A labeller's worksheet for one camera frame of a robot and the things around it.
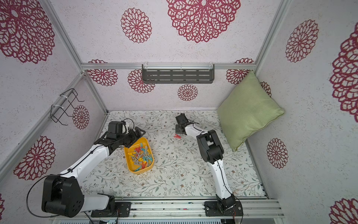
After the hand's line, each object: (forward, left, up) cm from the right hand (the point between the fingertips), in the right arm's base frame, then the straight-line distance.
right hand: (179, 126), depth 108 cm
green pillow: (-7, -43, +26) cm, 50 cm away
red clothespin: (-8, +1, -1) cm, 8 cm away
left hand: (-19, +22, +15) cm, 33 cm away
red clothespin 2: (-31, +22, -1) cm, 38 cm away
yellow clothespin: (-25, +31, +2) cm, 40 cm away
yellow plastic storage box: (-26, +26, +1) cm, 37 cm away
